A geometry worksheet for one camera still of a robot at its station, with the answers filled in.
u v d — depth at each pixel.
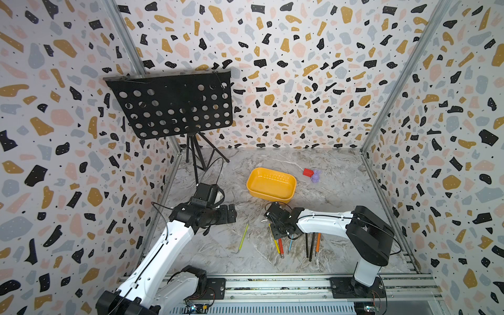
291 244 0.85
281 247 0.84
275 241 0.85
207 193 0.59
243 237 0.87
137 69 0.84
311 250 0.84
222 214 0.68
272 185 1.06
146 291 0.39
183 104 0.75
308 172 1.07
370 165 1.21
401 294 0.74
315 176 1.04
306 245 0.85
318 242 0.85
